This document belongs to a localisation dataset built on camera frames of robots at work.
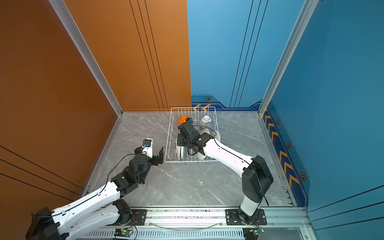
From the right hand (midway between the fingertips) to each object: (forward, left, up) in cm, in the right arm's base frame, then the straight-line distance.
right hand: (178, 138), depth 82 cm
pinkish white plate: (-7, -12, -8) cm, 16 cm away
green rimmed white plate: (-6, -2, -2) cm, 6 cm away
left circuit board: (-41, +24, -19) cm, 51 cm away
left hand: (-5, +12, 0) cm, 13 cm away
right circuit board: (-41, -36, -20) cm, 58 cm away
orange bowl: (+24, +1, -10) cm, 26 cm away
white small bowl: (+24, -16, -10) cm, 31 cm away
